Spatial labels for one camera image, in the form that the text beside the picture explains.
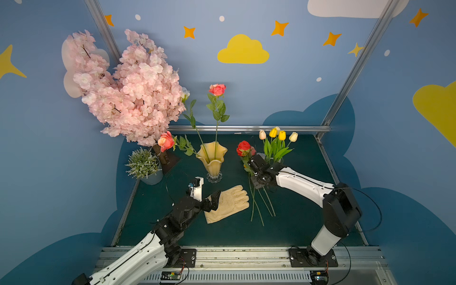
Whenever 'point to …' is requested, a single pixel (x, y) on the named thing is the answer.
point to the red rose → (243, 148)
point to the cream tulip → (262, 136)
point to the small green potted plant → (145, 164)
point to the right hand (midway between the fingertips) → (261, 177)
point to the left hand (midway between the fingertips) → (211, 186)
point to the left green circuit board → (170, 275)
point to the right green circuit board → (319, 277)
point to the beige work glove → (231, 200)
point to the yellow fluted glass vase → (212, 154)
